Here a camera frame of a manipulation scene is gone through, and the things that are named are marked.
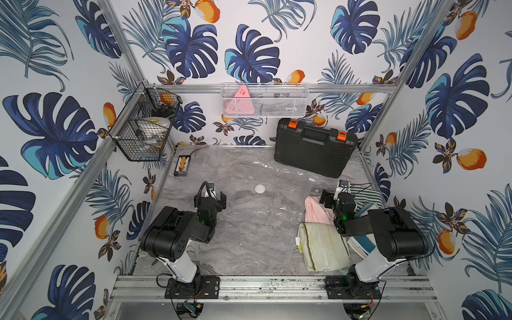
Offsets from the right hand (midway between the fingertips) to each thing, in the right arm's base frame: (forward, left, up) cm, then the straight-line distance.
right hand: (335, 191), depth 96 cm
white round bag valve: (+4, +36, -4) cm, 37 cm away
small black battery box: (+17, +79, -2) cm, 81 cm away
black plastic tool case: (+12, +7, +15) cm, 20 cm away
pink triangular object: (+25, +45, +32) cm, 60 cm away
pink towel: (-10, +11, -3) cm, 15 cm away
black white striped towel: (-2, -14, -2) cm, 14 cm away
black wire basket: (+10, +88, +26) cm, 93 cm away
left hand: (-2, +60, +3) cm, 60 cm away
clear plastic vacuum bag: (-19, +38, -5) cm, 43 cm away
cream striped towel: (-26, +11, -3) cm, 28 cm away
